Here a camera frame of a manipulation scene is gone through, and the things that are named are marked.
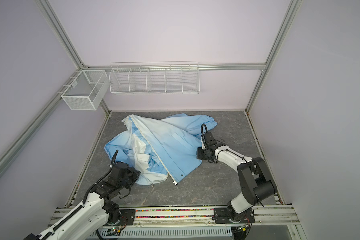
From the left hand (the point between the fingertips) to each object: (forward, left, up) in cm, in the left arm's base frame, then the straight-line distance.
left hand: (141, 173), depth 84 cm
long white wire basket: (+53, -8, +27) cm, 60 cm away
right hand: (+9, -35, -1) cm, 36 cm away
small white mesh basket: (+50, +36, +21) cm, 65 cm away
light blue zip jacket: (+13, -9, +5) cm, 16 cm away
